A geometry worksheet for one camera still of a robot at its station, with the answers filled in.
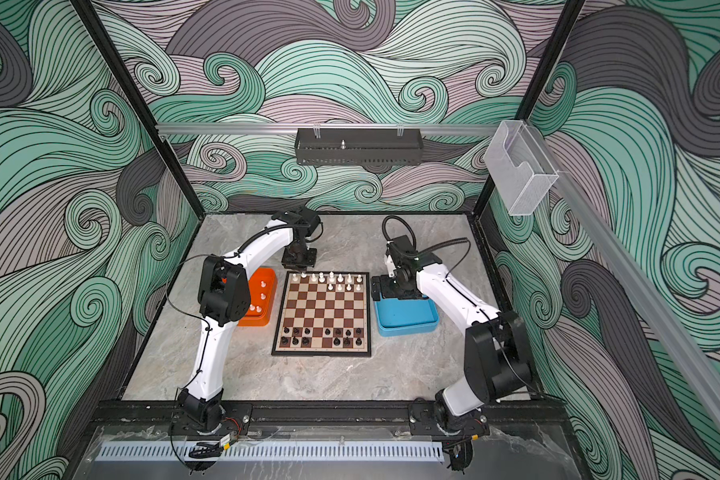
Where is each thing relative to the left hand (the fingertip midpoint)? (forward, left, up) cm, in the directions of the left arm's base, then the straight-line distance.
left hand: (307, 268), depth 96 cm
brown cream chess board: (-14, -7, -4) cm, 16 cm away
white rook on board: (-2, +4, -4) cm, 6 cm away
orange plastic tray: (-11, +12, -7) cm, 17 cm away
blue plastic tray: (-14, -29, -6) cm, 33 cm away
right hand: (-10, -26, +4) cm, 28 cm away
